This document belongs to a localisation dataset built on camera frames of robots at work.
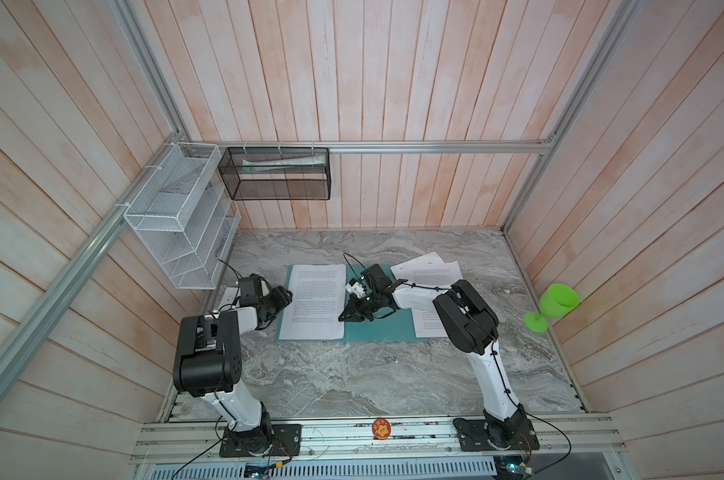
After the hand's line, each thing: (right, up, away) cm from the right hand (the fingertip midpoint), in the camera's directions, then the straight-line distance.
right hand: (338, 319), depth 94 cm
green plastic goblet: (+62, +8, -13) cm, 64 cm away
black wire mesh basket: (-22, +50, +10) cm, 56 cm away
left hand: (-17, +5, +3) cm, 18 cm away
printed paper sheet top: (-7, +5, +4) cm, 10 cm away
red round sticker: (+12, -24, -19) cm, 33 cm away
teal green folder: (+18, -2, -2) cm, 19 cm away
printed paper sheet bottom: (+31, +16, +14) cm, 38 cm away
